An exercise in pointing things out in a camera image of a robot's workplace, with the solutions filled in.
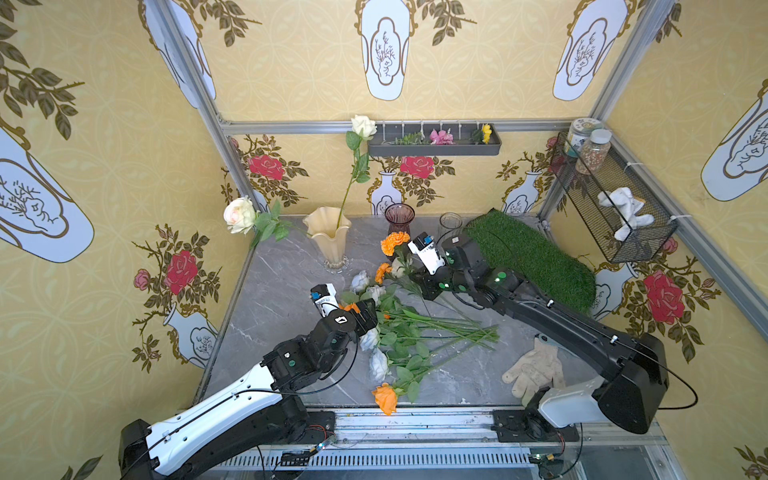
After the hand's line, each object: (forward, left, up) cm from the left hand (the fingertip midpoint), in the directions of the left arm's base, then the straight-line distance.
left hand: (354, 305), depth 75 cm
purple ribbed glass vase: (+33, -13, -2) cm, 35 cm away
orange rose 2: (-18, -8, -14) cm, 24 cm away
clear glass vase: (+32, -31, -5) cm, 44 cm away
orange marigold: (+21, -8, -14) cm, 26 cm away
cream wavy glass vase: (+30, +12, -2) cm, 32 cm away
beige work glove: (-12, -49, -16) cm, 53 cm away
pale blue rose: (-5, -3, -12) cm, 13 cm away
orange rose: (-5, 0, +9) cm, 10 cm away
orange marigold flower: (+10, -10, +14) cm, 19 cm away
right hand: (+8, -16, +4) cm, 19 cm away
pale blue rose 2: (-10, -6, -14) cm, 18 cm away
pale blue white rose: (+15, 0, -13) cm, 20 cm away
